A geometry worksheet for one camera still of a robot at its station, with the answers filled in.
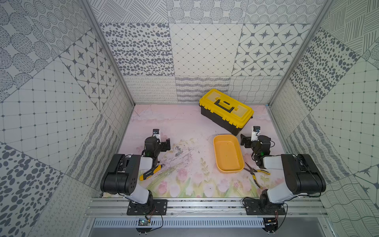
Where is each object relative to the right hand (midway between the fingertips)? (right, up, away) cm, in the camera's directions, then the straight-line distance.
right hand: (248, 135), depth 95 cm
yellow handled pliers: (-1, -20, -9) cm, 22 cm away
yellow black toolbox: (-16, +16, -1) cm, 23 cm away
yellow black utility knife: (-62, -20, -11) cm, 66 cm away
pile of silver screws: (-46, -10, 0) cm, 47 cm away
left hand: (-58, -1, 0) cm, 58 cm away
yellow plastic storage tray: (-14, -12, -2) cm, 18 cm away
